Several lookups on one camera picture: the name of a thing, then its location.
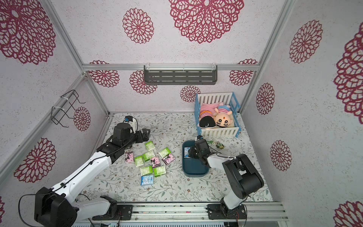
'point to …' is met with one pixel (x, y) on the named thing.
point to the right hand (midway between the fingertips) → (192, 151)
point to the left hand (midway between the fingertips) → (143, 131)
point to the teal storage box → (193, 167)
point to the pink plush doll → (207, 112)
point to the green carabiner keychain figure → (219, 145)
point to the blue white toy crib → (229, 98)
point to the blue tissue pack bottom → (146, 179)
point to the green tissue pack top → (150, 145)
